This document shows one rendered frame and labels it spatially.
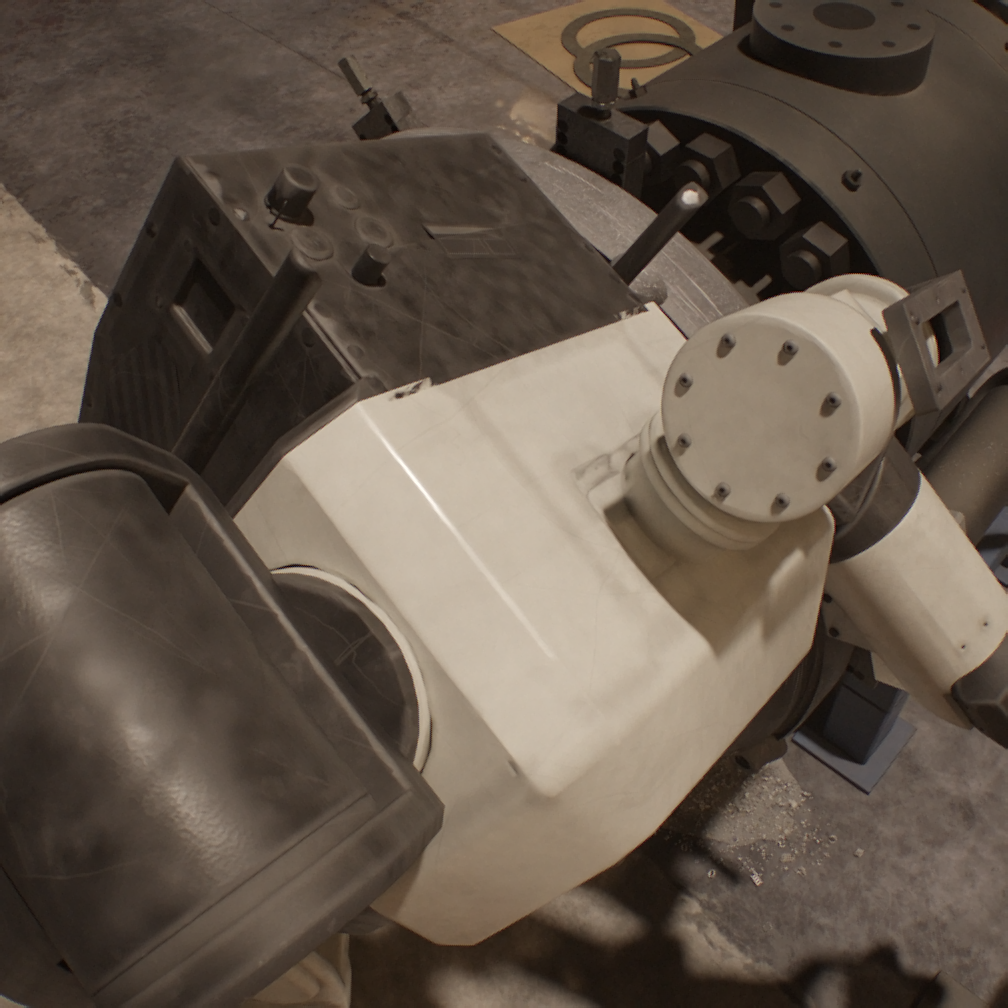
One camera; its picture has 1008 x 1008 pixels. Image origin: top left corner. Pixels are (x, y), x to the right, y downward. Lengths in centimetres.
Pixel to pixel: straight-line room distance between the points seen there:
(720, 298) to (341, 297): 51
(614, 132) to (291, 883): 73
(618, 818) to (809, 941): 121
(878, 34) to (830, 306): 97
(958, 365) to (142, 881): 30
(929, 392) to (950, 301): 6
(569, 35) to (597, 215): 253
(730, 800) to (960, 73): 102
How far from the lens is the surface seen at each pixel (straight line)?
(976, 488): 94
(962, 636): 69
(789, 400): 33
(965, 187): 129
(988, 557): 164
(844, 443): 33
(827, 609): 91
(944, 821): 168
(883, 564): 65
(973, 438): 98
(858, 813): 165
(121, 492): 29
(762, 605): 44
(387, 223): 44
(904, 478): 64
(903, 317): 35
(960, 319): 42
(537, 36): 339
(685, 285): 84
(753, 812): 162
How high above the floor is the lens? 146
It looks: 49 degrees down
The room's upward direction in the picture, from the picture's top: 6 degrees counter-clockwise
